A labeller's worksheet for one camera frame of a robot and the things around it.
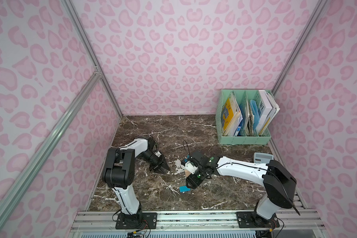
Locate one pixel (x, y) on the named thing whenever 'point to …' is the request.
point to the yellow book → (230, 112)
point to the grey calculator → (261, 157)
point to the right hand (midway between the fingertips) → (191, 182)
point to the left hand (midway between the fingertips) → (168, 169)
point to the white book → (269, 108)
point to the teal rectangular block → (184, 188)
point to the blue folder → (255, 112)
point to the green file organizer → (243, 117)
